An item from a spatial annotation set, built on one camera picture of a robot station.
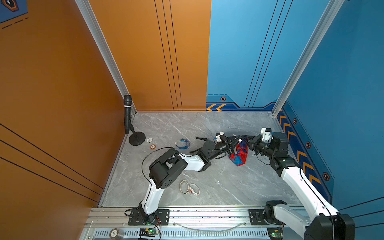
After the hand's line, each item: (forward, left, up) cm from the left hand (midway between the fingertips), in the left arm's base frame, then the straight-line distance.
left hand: (242, 135), depth 74 cm
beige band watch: (-18, +27, -24) cm, 41 cm away
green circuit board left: (-38, +45, -27) cm, 65 cm away
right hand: (+1, -1, -4) cm, 4 cm away
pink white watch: (-20, +25, -23) cm, 40 cm away
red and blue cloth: (-1, -3, -23) cm, 23 cm away
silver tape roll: (-40, +58, -20) cm, 73 cm away
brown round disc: (+8, +53, -26) cm, 59 cm away
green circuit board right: (-38, -15, -28) cm, 49 cm away
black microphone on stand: (+15, +64, -25) cm, 70 cm away
